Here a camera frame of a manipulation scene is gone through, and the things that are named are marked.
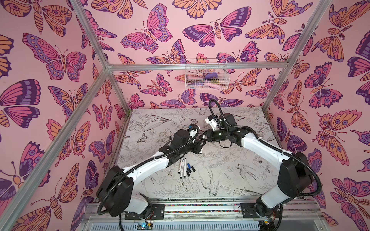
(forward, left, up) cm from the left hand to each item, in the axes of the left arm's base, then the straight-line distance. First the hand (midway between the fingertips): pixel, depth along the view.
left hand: (206, 141), depth 78 cm
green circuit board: (-36, +32, -22) cm, 53 cm away
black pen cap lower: (-11, +10, -20) cm, 25 cm away
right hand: (+4, +3, 0) cm, 5 cm away
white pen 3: (-7, +12, -19) cm, 23 cm away
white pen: (-7, +15, -19) cm, 25 cm away
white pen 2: (-8, +14, -19) cm, 24 cm away
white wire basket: (+44, -3, +13) cm, 46 cm away
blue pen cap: (-6, +10, -20) cm, 22 cm away
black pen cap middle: (-8, +7, -19) cm, 22 cm away
